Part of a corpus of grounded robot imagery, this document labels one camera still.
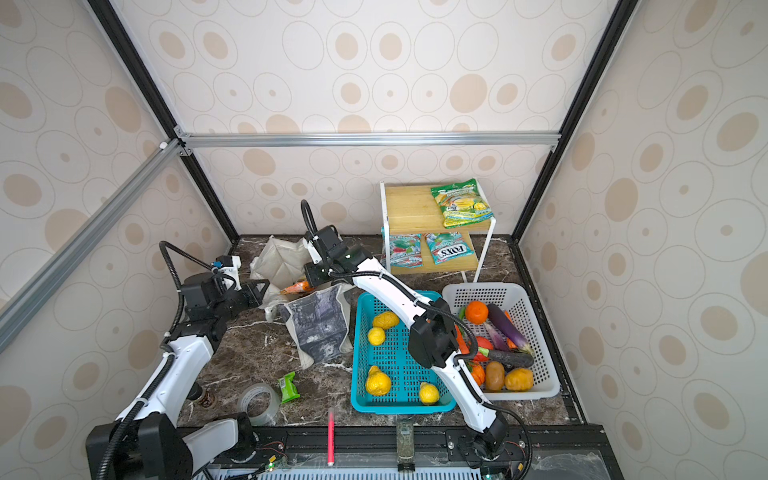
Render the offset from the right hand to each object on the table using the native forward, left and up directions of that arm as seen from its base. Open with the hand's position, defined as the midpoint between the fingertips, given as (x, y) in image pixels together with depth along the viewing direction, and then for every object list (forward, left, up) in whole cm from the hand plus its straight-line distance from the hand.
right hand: (311, 276), depth 87 cm
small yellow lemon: (-14, -19, -12) cm, 26 cm away
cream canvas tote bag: (-15, -5, +2) cm, 16 cm away
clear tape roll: (-35, +9, -14) cm, 39 cm away
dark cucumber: (-22, -55, -10) cm, 60 cm away
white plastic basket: (-2, -61, -10) cm, 62 cm away
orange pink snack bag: (-4, +3, 0) cm, 5 cm away
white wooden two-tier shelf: (+11, -29, +16) cm, 35 cm away
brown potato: (-26, -51, -12) cm, 58 cm away
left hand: (-4, +8, +6) cm, 11 cm away
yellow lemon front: (-30, -33, -12) cm, 46 cm away
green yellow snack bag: (+9, -43, +19) cm, 47 cm away
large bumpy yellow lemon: (-28, -20, -11) cm, 36 cm away
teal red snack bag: (+8, -28, +2) cm, 29 cm away
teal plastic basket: (-18, -24, -16) cm, 34 cm away
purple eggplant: (-12, -59, -12) cm, 61 cm away
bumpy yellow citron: (-8, -22, -12) cm, 26 cm away
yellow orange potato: (-27, -57, -11) cm, 64 cm away
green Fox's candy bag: (+10, -41, +2) cm, 42 cm away
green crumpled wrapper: (-27, +5, -15) cm, 31 cm away
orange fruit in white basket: (-6, -50, -12) cm, 52 cm away
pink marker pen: (-39, -8, -16) cm, 42 cm away
